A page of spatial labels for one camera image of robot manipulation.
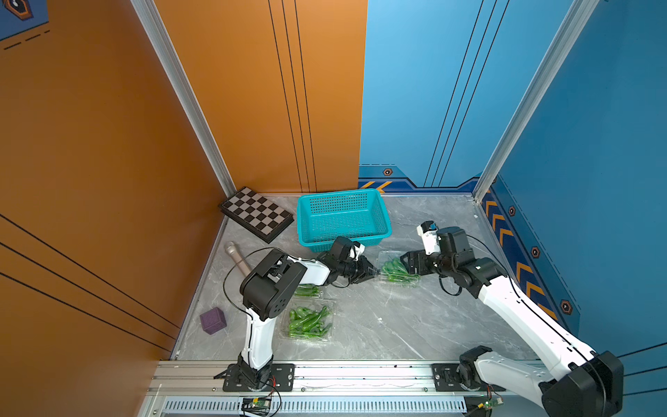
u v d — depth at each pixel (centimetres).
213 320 79
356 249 91
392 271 89
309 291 88
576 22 71
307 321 81
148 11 69
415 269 71
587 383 37
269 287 53
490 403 70
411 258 71
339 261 78
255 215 109
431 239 70
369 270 87
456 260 58
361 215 113
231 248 99
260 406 71
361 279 85
